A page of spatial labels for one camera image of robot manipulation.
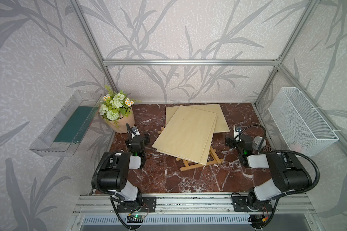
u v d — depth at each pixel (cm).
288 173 46
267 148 93
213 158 89
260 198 62
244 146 72
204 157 79
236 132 83
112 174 45
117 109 77
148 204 73
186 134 91
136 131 80
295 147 72
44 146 58
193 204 75
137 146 71
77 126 64
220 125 102
